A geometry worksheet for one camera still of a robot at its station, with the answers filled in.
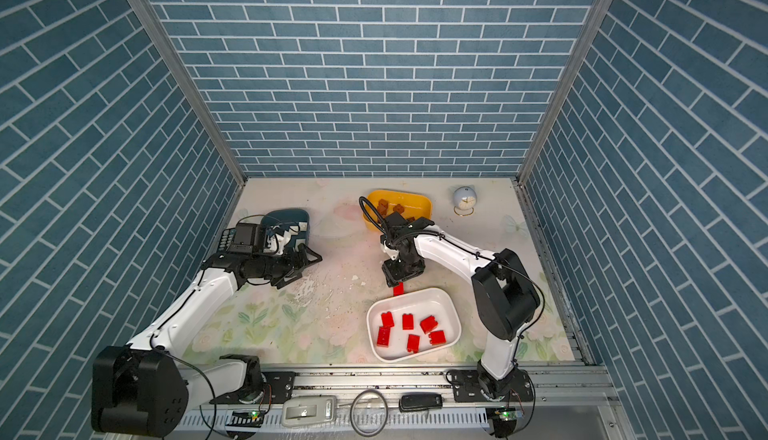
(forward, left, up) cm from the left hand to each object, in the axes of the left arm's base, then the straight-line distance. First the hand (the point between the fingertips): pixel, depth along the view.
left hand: (318, 265), depth 81 cm
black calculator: (+17, +37, -13) cm, 43 cm away
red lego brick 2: (-10, -19, -13) cm, 25 cm away
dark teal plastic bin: (+22, +13, -9) cm, 27 cm away
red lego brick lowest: (-1, -23, -12) cm, 26 cm away
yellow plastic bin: (+32, -27, -11) cm, 43 cm away
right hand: (-1, -22, -7) cm, 23 cm away
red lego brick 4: (-12, -31, -11) cm, 35 cm away
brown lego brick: (+30, -17, -10) cm, 36 cm away
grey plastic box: (-32, -1, -11) cm, 34 cm away
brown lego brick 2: (+30, -23, -11) cm, 40 cm away
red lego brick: (-16, -18, -12) cm, 27 cm away
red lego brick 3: (-17, -26, -13) cm, 34 cm away
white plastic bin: (-6, -29, -11) cm, 32 cm away
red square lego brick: (-11, -25, -12) cm, 29 cm away
